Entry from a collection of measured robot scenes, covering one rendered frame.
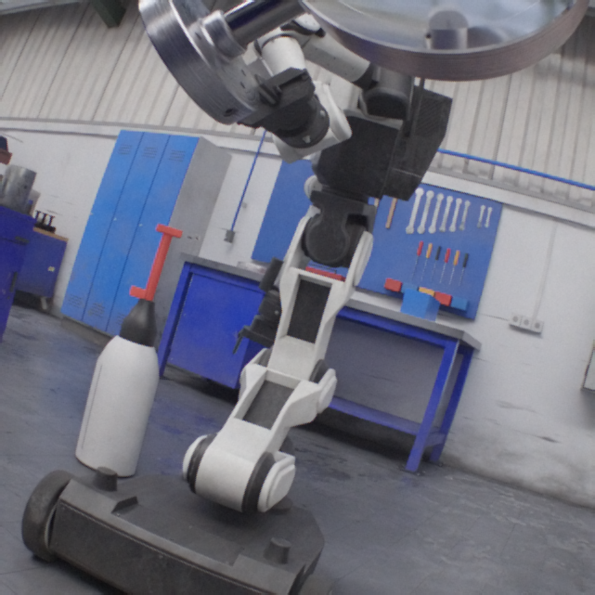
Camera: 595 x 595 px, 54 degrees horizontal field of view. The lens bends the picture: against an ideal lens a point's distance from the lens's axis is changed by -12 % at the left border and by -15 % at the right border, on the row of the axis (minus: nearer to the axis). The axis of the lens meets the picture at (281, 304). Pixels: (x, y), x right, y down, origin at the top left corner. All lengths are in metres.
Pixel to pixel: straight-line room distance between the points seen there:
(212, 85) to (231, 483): 0.85
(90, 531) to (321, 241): 0.85
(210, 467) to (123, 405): 0.69
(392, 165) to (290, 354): 0.50
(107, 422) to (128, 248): 3.33
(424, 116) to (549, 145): 3.31
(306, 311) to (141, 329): 0.58
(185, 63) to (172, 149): 4.57
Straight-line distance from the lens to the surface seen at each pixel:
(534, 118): 4.93
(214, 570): 1.10
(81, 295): 5.43
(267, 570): 1.10
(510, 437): 4.40
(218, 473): 1.30
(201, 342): 4.37
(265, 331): 1.83
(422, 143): 1.54
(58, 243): 6.26
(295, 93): 0.91
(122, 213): 5.32
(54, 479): 1.25
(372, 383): 4.61
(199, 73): 0.64
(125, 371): 1.93
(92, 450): 1.99
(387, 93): 1.34
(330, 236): 1.53
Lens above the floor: 0.61
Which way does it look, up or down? 1 degrees up
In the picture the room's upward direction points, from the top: 17 degrees clockwise
